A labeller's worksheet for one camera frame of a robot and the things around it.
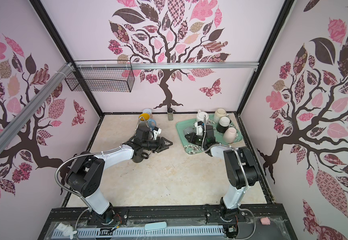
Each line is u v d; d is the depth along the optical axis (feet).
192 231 2.29
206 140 2.49
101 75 3.11
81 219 2.42
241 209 2.09
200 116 3.50
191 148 3.24
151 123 3.47
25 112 2.03
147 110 3.73
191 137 2.75
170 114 3.62
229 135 3.20
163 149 2.62
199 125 2.86
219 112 3.58
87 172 1.62
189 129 3.05
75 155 3.09
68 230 2.23
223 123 3.38
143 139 2.39
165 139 2.67
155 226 2.24
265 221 2.32
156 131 2.74
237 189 1.65
